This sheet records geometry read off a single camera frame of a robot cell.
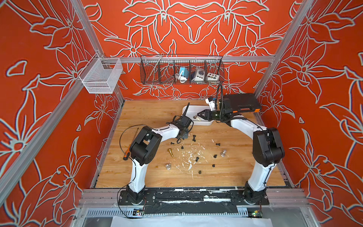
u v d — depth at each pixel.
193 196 0.74
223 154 0.87
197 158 0.87
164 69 1.01
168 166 0.81
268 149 0.50
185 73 0.84
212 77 0.94
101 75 0.94
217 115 0.79
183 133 0.76
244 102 1.17
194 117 1.06
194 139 0.95
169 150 0.90
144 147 0.52
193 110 1.11
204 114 0.84
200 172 0.81
